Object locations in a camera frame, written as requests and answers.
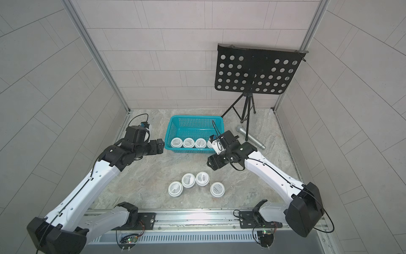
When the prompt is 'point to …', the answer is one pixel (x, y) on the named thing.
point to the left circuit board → (128, 242)
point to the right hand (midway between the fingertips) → (213, 160)
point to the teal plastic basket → (193, 127)
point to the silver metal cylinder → (248, 137)
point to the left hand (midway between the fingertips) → (161, 142)
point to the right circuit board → (266, 237)
